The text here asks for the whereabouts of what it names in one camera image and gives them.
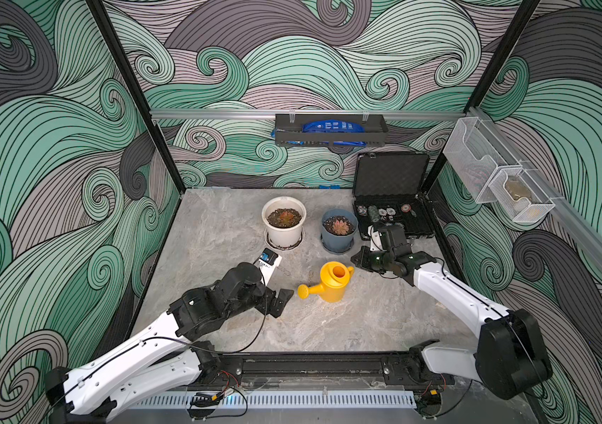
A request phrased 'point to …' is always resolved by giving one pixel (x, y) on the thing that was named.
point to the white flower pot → (284, 237)
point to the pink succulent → (340, 227)
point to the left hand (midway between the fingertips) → (281, 281)
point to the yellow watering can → (334, 276)
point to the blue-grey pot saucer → (339, 253)
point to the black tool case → (388, 192)
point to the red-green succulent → (284, 218)
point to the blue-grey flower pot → (332, 240)
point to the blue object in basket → (331, 126)
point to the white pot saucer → (283, 248)
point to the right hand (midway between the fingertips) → (355, 259)
